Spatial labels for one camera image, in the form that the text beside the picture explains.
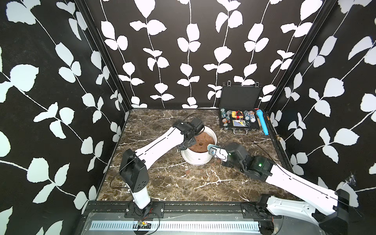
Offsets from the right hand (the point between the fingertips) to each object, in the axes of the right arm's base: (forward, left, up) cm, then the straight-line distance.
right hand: (221, 145), depth 75 cm
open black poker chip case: (+46, -21, -17) cm, 54 cm away
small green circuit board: (-33, +39, -20) cm, 55 cm away
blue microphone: (+41, -38, -18) cm, 58 cm away
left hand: (+5, +17, -4) cm, 18 cm away
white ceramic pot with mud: (-2, +12, -6) cm, 14 cm away
